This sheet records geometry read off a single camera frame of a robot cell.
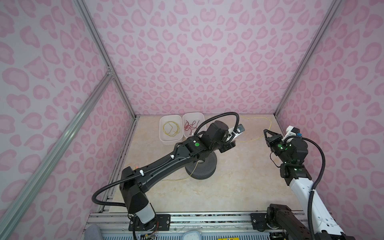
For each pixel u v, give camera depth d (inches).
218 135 20.1
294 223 21.6
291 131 26.3
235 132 22.0
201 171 33.2
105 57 33.6
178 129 43.6
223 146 24.7
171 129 43.6
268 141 25.9
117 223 29.6
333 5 27.3
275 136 27.0
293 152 21.7
